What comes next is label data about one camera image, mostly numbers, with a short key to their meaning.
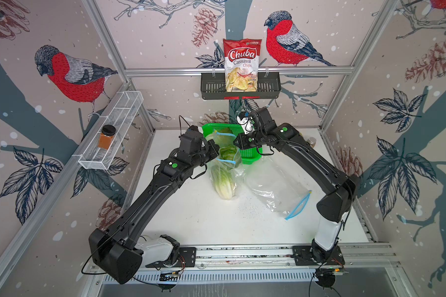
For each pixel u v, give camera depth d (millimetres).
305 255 728
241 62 853
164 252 607
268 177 957
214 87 943
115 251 367
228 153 795
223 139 985
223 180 839
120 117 856
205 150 599
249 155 974
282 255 752
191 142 521
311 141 1005
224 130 1102
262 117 580
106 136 657
